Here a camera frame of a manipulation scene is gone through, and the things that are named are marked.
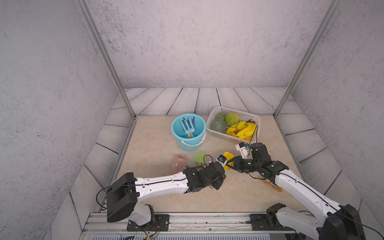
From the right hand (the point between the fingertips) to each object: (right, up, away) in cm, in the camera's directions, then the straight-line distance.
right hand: (227, 164), depth 77 cm
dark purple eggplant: (+23, +23, +31) cm, 45 cm away
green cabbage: (+8, +25, +24) cm, 36 cm away
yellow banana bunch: (+14, +17, +20) cm, 30 cm away
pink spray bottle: (-26, -2, +10) cm, 28 cm away
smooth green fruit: (+1, +28, +31) cm, 41 cm away
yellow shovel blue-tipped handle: (+1, +4, +1) cm, 4 cm away
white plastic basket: (+19, +27, +34) cm, 47 cm away
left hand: (-2, -6, -2) cm, 7 cm away
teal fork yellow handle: (-22, +22, +20) cm, 37 cm away
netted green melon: (-1, +20, +22) cm, 30 cm away
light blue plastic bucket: (-17, +10, +11) cm, 22 cm away
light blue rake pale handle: (-20, +18, +19) cm, 33 cm away
